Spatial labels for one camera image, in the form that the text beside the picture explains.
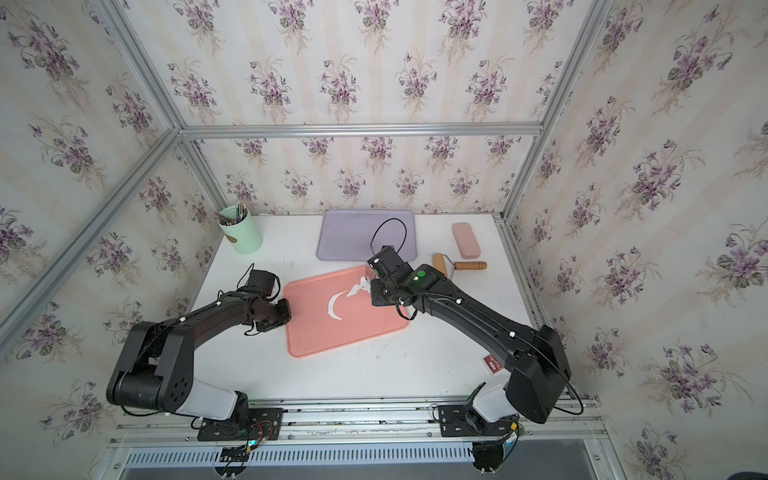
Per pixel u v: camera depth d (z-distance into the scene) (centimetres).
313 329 90
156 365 44
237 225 98
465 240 112
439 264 100
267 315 77
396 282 58
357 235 116
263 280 74
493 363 82
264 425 73
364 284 99
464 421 65
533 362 40
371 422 75
